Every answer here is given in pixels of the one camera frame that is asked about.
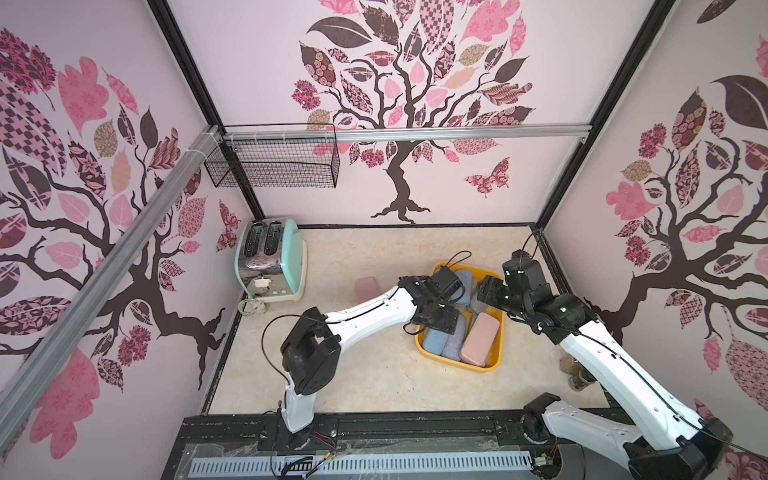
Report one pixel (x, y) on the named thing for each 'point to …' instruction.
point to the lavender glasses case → (452, 347)
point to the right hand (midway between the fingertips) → (484, 284)
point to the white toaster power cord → (249, 305)
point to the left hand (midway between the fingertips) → (441, 326)
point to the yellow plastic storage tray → (496, 356)
